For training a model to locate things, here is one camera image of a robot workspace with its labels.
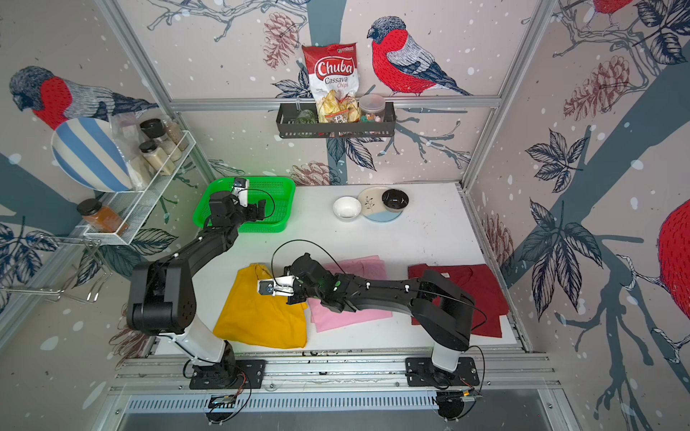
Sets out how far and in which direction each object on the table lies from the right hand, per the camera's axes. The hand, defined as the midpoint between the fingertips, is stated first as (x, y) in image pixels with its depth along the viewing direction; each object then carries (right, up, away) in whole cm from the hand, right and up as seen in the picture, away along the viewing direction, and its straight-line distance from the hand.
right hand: (277, 275), depth 77 cm
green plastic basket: (-10, +26, +33) cm, 44 cm away
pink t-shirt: (+13, -16, +6) cm, 22 cm away
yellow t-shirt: (-7, -16, +6) cm, 18 cm away
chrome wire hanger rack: (-43, +7, -21) cm, 49 cm away
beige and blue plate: (+31, +21, +37) cm, 52 cm away
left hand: (-13, +26, +16) cm, 33 cm away
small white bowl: (+20, +20, +33) cm, 43 cm away
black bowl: (+40, +23, +34) cm, 57 cm away
